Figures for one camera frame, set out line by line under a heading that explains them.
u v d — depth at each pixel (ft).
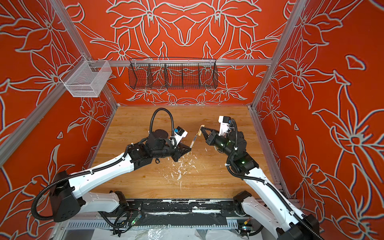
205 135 2.17
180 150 2.03
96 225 2.29
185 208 2.44
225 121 2.04
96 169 1.47
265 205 1.52
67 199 1.25
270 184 1.50
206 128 2.20
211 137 2.01
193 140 2.29
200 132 2.25
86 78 3.01
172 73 3.26
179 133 2.03
